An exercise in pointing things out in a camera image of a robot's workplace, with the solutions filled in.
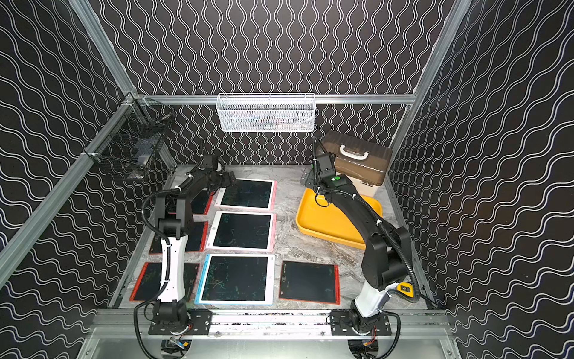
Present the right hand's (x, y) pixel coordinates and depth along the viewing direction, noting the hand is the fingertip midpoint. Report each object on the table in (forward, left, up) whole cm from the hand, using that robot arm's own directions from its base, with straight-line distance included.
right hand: (315, 178), depth 89 cm
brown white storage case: (+10, -21, -1) cm, 24 cm away
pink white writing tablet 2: (-12, +31, -21) cm, 39 cm away
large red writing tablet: (-33, +62, -20) cm, 73 cm away
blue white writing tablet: (-33, +30, -20) cm, 49 cm away
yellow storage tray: (-10, -5, -16) cm, 20 cm away
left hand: (+14, +41, -15) cm, 46 cm away
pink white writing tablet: (+8, +30, -20) cm, 37 cm away
